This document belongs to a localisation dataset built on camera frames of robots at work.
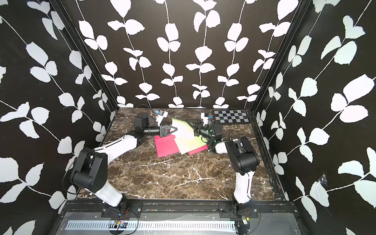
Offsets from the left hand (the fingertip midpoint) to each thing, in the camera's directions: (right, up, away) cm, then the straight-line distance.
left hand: (176, 128), depth 80 cm
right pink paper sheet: (+17, -14, +19) cm, 29 cm away
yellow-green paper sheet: (+4, -3, +6) cm, 7 cm away
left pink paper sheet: (-9, -13, +19) cm, 24 cm away
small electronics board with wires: (-28, -47, -10) cm, 55 cm away
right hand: (+5, +3, +4) cm, 7 cm away
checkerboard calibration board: (+38, +8, +34) cm, 52 cm away
